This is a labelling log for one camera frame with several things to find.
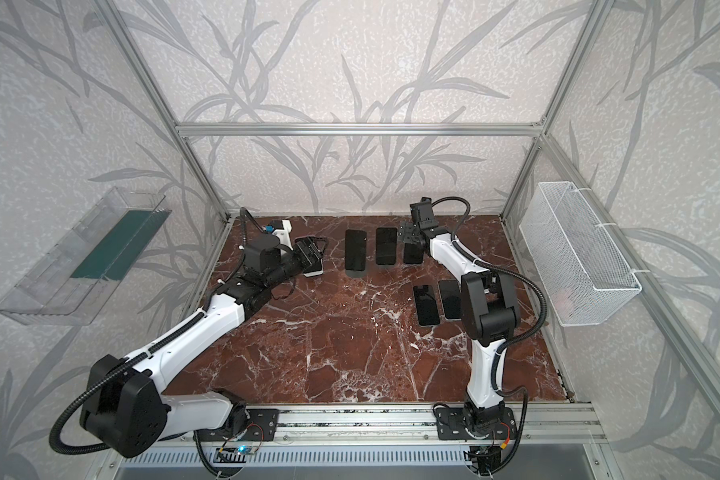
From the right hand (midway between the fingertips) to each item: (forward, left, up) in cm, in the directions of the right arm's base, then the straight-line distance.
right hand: (417, 222), depth 100 cm
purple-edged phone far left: (-13, +34, -9) cm, 38 cm away
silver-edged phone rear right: (-7, +1, -8) cm, 11 cm away
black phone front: (-23, -3, -15) cm, 28 cm away
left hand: (-18, +26, +13) cm, 34 cm away
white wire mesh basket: (-34, -30, +21) cm, 49 cm away
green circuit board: (-62, +45, -12) cm, 78 cm away
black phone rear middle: (-6, +10, -5) cm, 13 cm away
